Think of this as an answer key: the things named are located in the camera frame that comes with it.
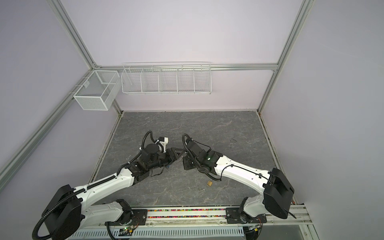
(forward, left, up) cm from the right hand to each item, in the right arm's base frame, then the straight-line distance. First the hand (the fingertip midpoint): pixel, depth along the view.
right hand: (185, 161), depth 79 cm
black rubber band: (+24, -32, -15) cm, 43 cm away
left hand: (+2, +1, +4) cm, 5 cm away
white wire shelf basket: (+52, +14, +17) cm, 56 cm away
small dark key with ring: (-10, -9, -14) cm, 19 cm away
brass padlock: (-7, -13, -13) cm, 20 cm away
